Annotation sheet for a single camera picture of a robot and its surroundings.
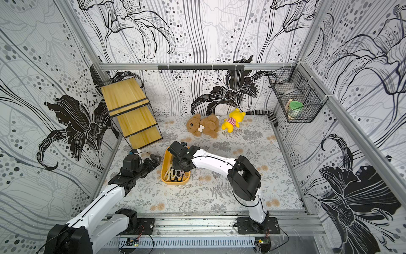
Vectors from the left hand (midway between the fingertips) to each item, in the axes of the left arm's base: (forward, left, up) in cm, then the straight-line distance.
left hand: (159, 163), depth 86 cm
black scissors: (-6, -10, -3) cm, 12 cm away
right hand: (0, -10, -1) cm, 10 cm away
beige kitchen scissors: (-4, -4, -5) cm, 8 cm away
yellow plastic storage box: (+4, -3, -6) cm, 8 cm away
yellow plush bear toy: (+38, -45, -1) cm, 59 cm away
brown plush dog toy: (+27, -27, +3) cm, 38 cm away
